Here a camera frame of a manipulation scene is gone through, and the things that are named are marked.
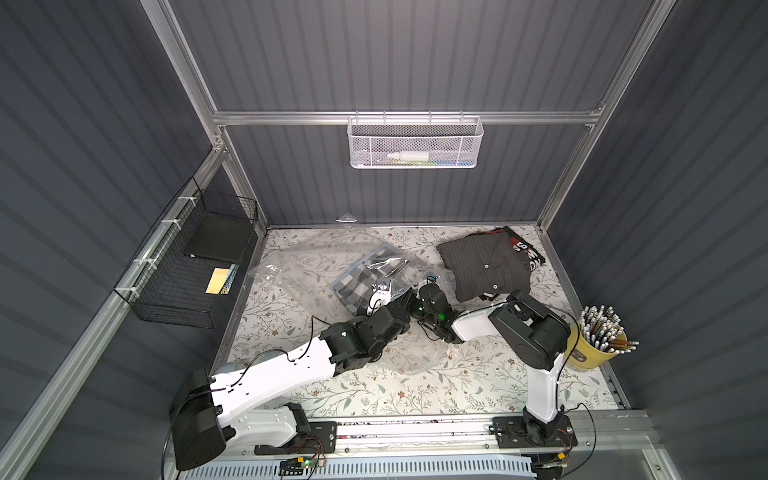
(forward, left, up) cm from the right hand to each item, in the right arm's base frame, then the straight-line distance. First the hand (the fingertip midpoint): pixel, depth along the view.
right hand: (393, 299), depth 93 cm
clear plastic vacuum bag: (+17, +16, -4) cm, 24 cm away
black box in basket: (+4, +45, +25) cm, 52 cm away
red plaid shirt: (+17, -49, +1) cm, 51 cm away
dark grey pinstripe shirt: (+13, -31, +3) cm, 34 cm away
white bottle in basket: (+37, -5, +28) cm, 47 cm away
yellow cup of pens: (-17, -51, +12) cm, 55 cm away
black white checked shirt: (+4, +13, 0) cm, 13 cm away
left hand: (-12, +1, +14) cm, 18 cm away
